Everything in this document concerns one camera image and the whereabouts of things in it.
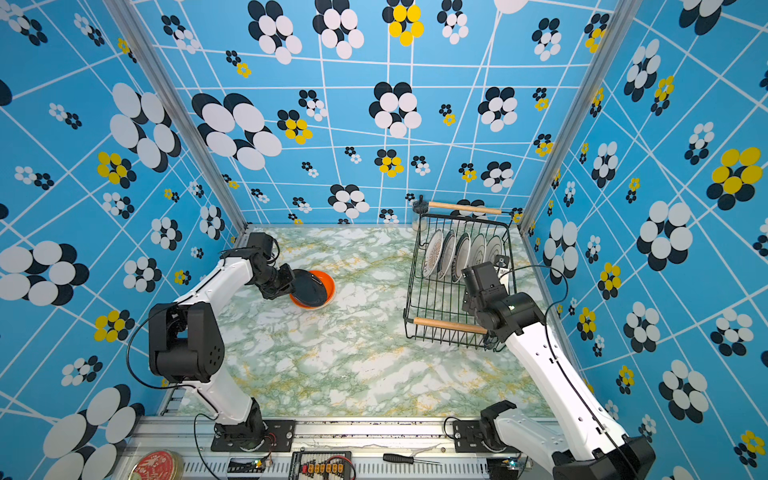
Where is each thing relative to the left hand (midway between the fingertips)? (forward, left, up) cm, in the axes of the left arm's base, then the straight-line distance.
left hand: (299, 284), depth 93 cm
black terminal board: (-46, -13, -7) cm, 48 cm away
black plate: (-1, -3, -3) cm, 4 cm away
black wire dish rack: (-1, -43, -6) cm, 43 cm away
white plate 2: (+10, -52, +1) cm, 53 cm away
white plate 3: (+14, -59, 0) cm, 60 cm away
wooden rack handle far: (+25, -54, +10) cm, 60 cm away
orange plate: (+5, -7, -7) cm, 12 cm away
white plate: (+18, -44, -6) cm, 48 cm away
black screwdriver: (-44, -33, -9) cm, 56 cm away
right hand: (-13, -56, +13) cm, 59 cm away
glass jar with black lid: (+30, -39, +1) cm, 49 cm away
